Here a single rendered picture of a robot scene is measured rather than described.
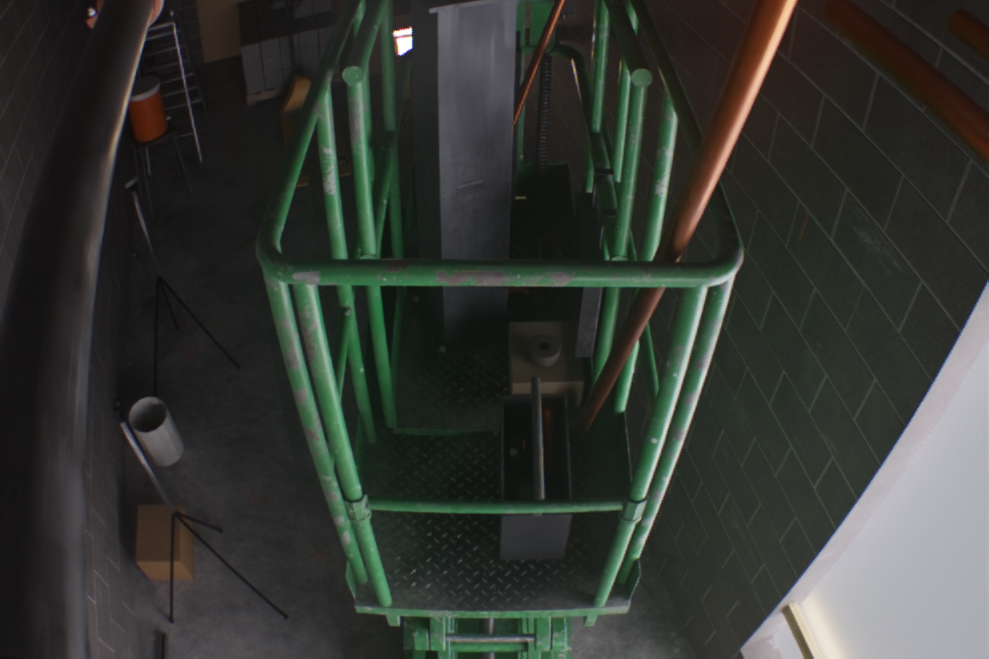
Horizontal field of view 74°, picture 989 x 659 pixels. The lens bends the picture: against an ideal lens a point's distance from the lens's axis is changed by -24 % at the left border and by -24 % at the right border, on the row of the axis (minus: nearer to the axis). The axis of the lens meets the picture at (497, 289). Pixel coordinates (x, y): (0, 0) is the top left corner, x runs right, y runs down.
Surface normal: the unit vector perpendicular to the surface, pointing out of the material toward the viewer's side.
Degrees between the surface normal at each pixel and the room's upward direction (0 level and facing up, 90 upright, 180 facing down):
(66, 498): 71
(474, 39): 90
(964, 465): 90
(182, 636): 0
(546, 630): 19
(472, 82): 90
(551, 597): 0
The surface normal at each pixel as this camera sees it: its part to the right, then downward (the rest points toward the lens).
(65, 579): 0.87, -0.48
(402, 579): 0.02, -0.72
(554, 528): 0.00, 0.70
